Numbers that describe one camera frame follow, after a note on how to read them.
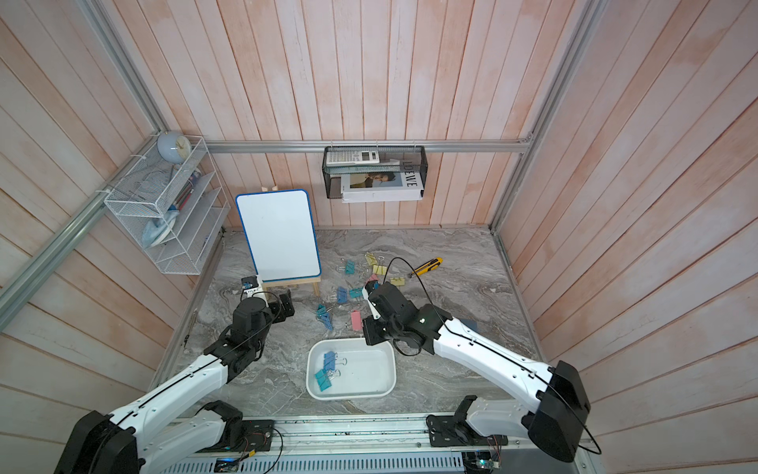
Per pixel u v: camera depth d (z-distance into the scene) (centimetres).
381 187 93
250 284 71
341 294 99
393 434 75
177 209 84
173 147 80
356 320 78
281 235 87
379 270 106
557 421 38
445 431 73
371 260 109
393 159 91
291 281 96
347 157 90
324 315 92
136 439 41
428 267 107
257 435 73
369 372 83
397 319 57
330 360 85
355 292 98
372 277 103
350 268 107
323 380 80
